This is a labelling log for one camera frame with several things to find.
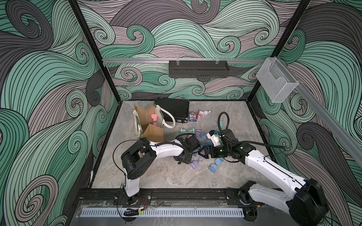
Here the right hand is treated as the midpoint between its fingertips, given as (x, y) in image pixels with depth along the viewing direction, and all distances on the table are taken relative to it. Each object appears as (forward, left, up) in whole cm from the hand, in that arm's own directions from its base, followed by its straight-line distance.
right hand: (203, 153), depth 78 cm
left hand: (+1, +9, -10) cm, 14 cm away
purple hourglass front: (-3, +5, -7) cm, 9 cm away
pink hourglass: (+25, +30, +2) cm, 39 cm away
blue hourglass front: (-5, -6, -9) cm, 12 cm away
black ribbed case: (+43, +14, -9) cm, 46 cm away
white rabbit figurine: (+37, -7, -8) cm, 39 cm away
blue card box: (+34, +3, -9) cm, 35 cm away
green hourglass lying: (+21, +6, -8) cm, 23 cm away
